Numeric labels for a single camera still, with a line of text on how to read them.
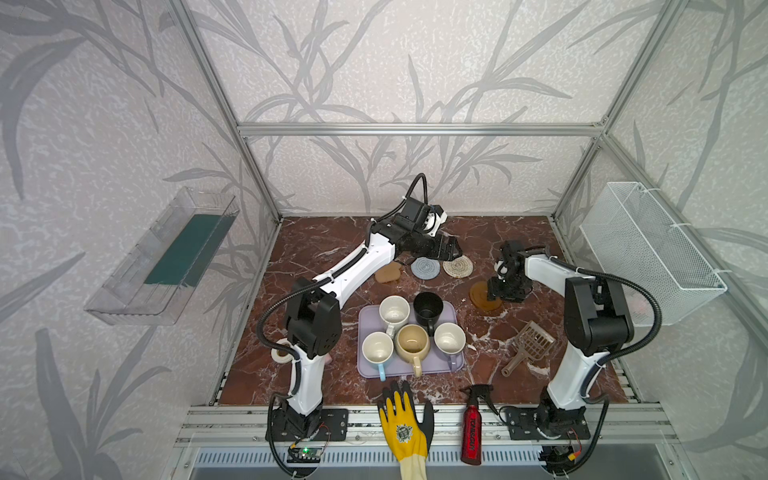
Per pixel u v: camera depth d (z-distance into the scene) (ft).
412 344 2.84
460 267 3.44
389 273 3.34
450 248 2.47
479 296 3.19
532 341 2.91
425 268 3.44
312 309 1.77
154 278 2.08
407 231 2.20
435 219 2.36
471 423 2.31
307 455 2.35
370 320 2.98
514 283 2.66
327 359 2.78
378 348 2.75
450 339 2.83
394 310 2.99
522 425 2.39
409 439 2.31
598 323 1.67
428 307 2.99
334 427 2.42
